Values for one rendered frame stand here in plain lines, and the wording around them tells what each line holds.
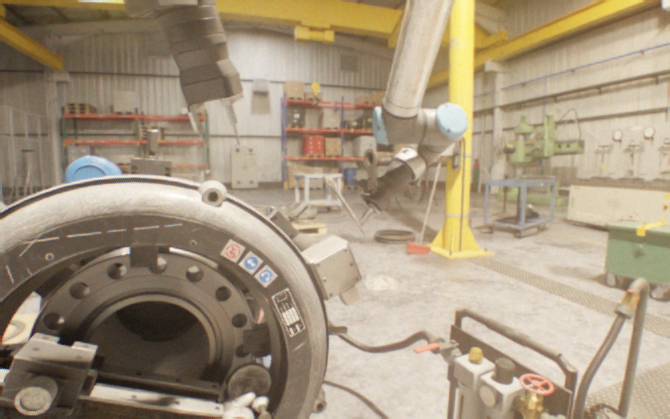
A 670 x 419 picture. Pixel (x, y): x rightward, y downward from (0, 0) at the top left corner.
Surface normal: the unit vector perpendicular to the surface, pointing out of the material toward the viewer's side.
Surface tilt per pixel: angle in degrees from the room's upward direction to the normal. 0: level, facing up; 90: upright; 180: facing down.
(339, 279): 90
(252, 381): 90
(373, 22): 90
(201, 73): 110
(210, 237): 90
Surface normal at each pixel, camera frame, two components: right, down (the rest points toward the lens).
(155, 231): 0.40, 0.11
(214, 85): -0.13, 0.51
